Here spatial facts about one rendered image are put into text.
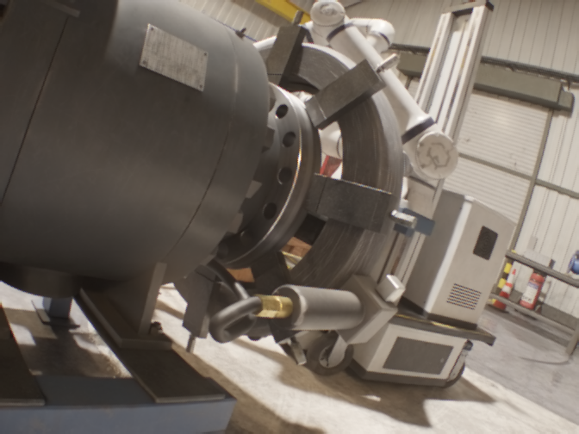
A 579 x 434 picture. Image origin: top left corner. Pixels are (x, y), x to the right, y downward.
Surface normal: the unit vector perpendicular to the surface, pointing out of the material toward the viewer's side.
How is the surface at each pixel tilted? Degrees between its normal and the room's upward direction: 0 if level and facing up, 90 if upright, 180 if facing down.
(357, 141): 90
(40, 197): 111
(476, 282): 90
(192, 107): 74
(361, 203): 90
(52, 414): 90
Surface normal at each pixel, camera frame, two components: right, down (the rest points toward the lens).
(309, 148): 0.80, -0.12
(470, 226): 0.36, 0.22
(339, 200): -0.60, -0.17
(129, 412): 0.72, 0.33
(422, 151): -0.11, 0.17
